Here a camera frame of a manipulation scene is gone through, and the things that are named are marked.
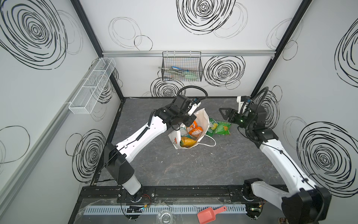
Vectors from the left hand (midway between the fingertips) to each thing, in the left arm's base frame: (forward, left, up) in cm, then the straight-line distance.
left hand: (192, 115), depth 77 cm
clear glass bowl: (-44, +13, -27) cm, 53 cm away
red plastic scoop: (-43, -9, -24) cm, 50 cm away
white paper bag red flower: (+4, -7, -10) cm, 13 cm away
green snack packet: (+5, -23, -20) cm, 31 cm away
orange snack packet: (0, -3, -15) cm, 15 cm away
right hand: (0, -16, +5) cm, 17 cm away
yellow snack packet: (-10, +3, -13) cm, 17 cm away
